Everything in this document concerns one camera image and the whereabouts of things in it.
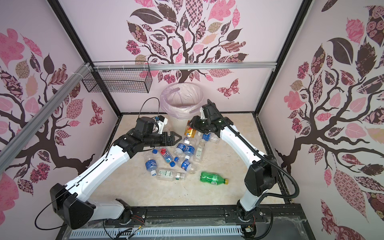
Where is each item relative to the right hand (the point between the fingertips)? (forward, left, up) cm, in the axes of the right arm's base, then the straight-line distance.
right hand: (191, 122), depth 81 cm
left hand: (-12, +8, -1) cm, 14 cm away
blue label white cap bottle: (-6, +2, -20) cm, 21 cm away
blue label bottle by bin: (+7, -13, -23) cm, 27 cm away
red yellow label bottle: (-6, +1, -1) cm, 6 cm away
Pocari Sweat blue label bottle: (-15, +24, -19) cm, 34 cm away
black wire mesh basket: (+33, +46, +9) cm, 57 cm away
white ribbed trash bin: (+8, +11, -10) cm, 17 cm away
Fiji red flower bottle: (-9, +17, -20) cm, 27 cm away
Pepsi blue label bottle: (-16, +3, -20) cm, 26 cm away
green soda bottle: (-24, -12, -20) cm, 34 cm away
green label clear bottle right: (-7, -5, -20) cm, 22 cm away
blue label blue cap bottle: (-4, +8, -21) cm, 23 cm away
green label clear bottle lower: (-22, +14, -19) cm, 32 cm away
